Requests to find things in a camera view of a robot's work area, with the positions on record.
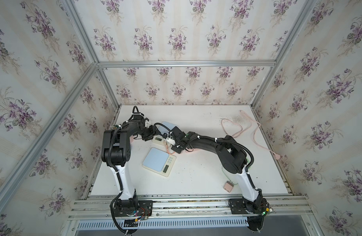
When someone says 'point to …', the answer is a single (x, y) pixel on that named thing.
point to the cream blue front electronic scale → (159, 161)
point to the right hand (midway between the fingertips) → (177, 144)
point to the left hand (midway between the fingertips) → (157, 135)
